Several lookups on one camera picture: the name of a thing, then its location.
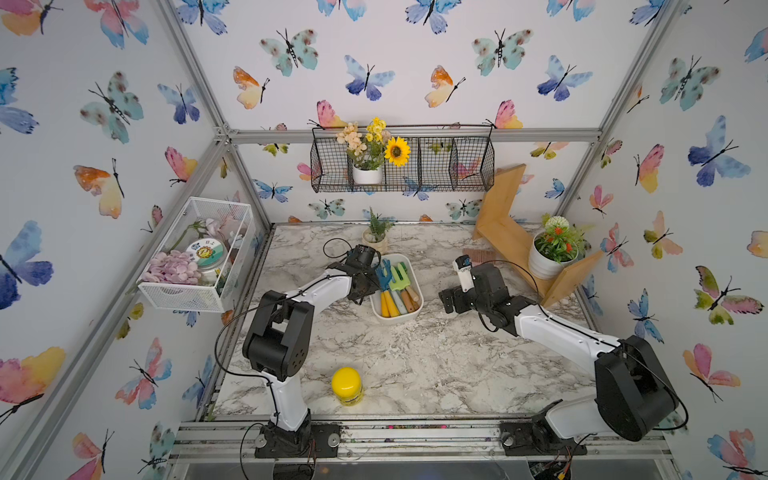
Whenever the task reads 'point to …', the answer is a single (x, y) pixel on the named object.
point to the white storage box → (375, 299)
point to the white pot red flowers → (558, 246)
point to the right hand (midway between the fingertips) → (456, 286)
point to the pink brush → (479, 255)
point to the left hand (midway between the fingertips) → (377, 283)
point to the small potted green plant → (375, 235)
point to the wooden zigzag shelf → (509, 244)
